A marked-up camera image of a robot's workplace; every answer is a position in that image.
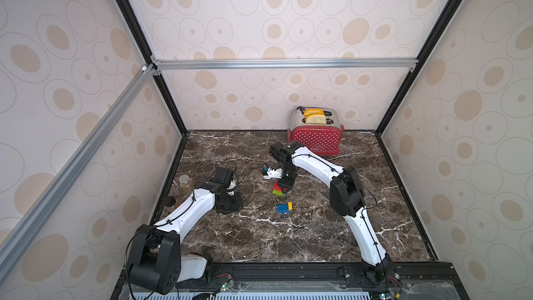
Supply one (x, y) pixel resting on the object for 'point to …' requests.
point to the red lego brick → (276, 187)
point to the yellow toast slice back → (313, 111)
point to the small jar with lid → (186, 183)
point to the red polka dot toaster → (318, 129)
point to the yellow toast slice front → (316, 119)
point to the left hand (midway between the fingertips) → (244, 205)
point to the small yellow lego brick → (290, 207)
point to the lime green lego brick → (278, 192)
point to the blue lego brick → (283, 208)
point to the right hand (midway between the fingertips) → (283, 190)
